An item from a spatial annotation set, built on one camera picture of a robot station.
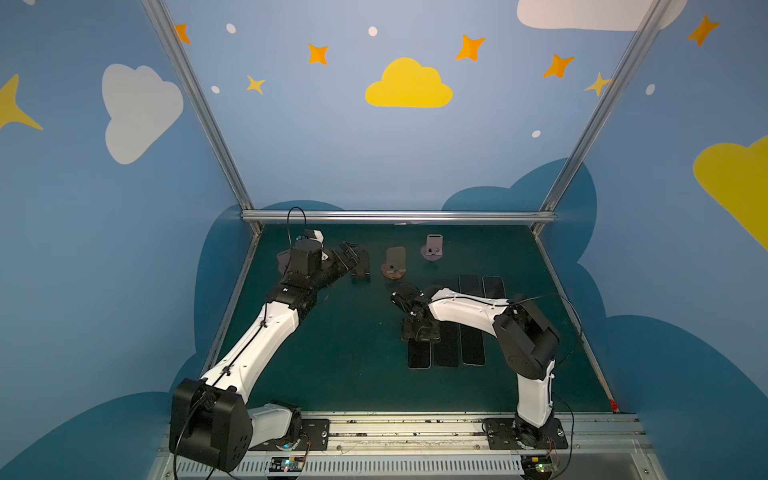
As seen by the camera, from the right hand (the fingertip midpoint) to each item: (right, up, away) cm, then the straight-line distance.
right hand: (416, 336), depth 91 cm
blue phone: (+20, +15, +13) cm, 29 cm away
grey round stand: (+8, +27, +19) cm, 34 cm away
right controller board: (+28, -26, -20) cm, 43 cm away
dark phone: (+8, -3, -5) cm, 10 cm away
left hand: (-17, +26, -12) cm, 33 cm away
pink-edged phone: (0, -2, -11) cm, 11 cm away
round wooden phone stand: (-7, +19, +14) cm, 24 cm away
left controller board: (-33, -25, -20) cm, 46 cm away
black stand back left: (-18, +20, +14) cm, 30 cm away
